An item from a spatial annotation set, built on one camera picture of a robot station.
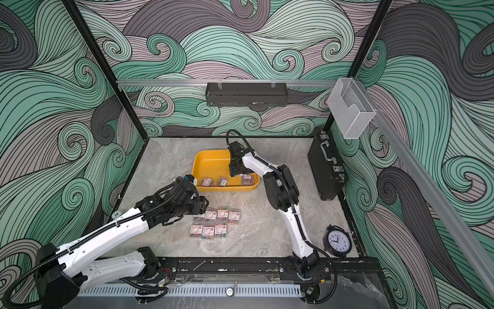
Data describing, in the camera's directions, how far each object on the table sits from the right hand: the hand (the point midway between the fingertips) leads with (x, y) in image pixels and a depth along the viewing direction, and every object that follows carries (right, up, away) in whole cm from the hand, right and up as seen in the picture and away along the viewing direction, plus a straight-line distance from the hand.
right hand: (239, 171), depth 103 cm
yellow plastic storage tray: (-15, 0, +1) cm, 15 cm away
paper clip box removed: (-18, -23, -21) cm, 36 cm away
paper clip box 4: (-13, -18, -17) cm, 28 cm away
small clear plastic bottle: (-53, -17, -21) cm, 60 cm away
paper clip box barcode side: (-9, -5, -6) cm, 11 cm away
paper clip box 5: (-2, -19, -17) cm, 26 cm away
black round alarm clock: (+41, -27, -25) cm, 55 cm away
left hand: (-14, -10, -26) cm, 31 cm away
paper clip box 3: (-18, -19, -17) cm, 31 cm away
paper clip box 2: (+5, -4, -5) cm, 8 cm away
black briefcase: (+39, +4, -20) cm, 44 cm away
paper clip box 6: (-7, -24, -21) cm, 33 cm away
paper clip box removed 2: (-13, -24, -21) cm, 35 cm away
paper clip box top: (-7, -17, -17) cm, 25 cm away
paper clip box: (-16, -5, -6) cm, 18 cm away
